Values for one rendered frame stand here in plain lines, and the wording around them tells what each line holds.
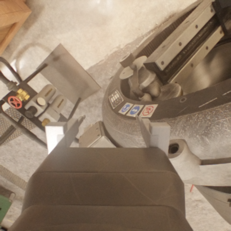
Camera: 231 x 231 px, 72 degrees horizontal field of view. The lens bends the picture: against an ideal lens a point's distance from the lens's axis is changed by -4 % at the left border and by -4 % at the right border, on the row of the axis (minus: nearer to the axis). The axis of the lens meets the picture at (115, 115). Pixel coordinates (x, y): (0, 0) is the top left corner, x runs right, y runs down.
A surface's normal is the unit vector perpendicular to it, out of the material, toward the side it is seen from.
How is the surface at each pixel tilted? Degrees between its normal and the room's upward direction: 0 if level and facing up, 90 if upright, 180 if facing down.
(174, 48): 38
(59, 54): 0
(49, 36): 0
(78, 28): 0
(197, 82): 31
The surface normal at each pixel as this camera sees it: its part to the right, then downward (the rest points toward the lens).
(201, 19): 0.38, 0.22
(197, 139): -0.68, 0.04
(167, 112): -0.63, -0.65
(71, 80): -0.11, 0.62
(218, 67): -0.28, 0.69
